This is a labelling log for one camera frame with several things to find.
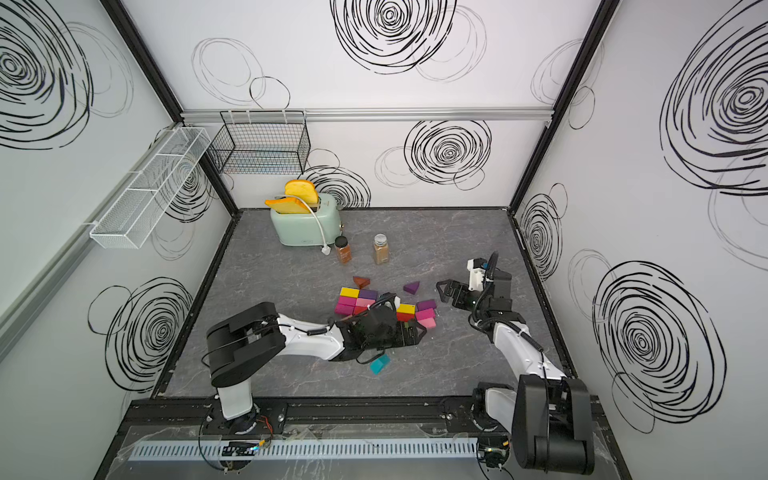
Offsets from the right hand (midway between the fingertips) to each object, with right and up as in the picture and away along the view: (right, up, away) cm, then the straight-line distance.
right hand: (451, 288), depth 87 cm
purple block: (-25, -4, +10) cm, 27 cm away
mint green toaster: (-48, +18, +12) cm, 52 cm away
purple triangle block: (-11, -2, +11) cm, 16 cm away
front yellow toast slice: (-51, +25, +10) cm, 58 cm away
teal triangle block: (-22, -20, -7) cm, 30 cm away
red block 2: (-14, -9, +3) cm, 17 cm away
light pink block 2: (-7, -11, +2) cm, 13 cm away
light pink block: (-27, -6, +7) cm, 28 cm away
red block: (-28, -8, +5) cm, 30 cm away
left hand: (-10, -13, -3) cm, 16 cm away
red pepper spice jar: (-33, +11, +13) cm, 37 cm away
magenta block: (-7, -9, +4) cm, 12 cm away
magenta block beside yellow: (-32, -6, +9) cm, 34 cm away
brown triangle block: (-28, 0, +12) cm, 30 cm away
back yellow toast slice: (-47, +31, +12) cm, 58 cm away
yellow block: (-31, -3, +10) cm, 33 cm away
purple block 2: (-6, -6, +7) cm, 11 cm away
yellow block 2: (-13, -7, +5) cm, 16 cm away
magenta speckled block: (-32, -7, +5) cm, 33 cm away
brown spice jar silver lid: (-21, +11, +12) cm, 27 cm away
